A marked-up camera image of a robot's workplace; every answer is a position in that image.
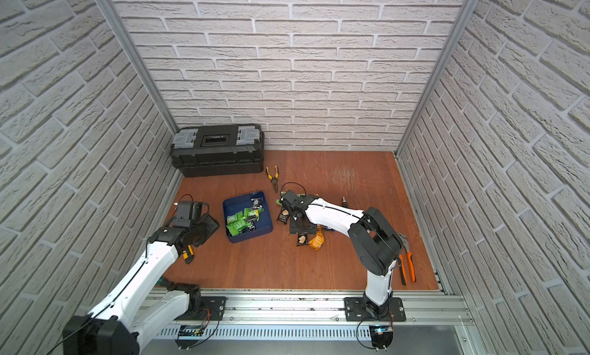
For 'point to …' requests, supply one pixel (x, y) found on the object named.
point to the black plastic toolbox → (215, 150)
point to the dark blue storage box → (264, 225)
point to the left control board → (188, 335)
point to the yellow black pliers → (275, 179)
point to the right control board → (381, 336)
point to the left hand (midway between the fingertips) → (218, 219)
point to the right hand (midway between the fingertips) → (303, 228)
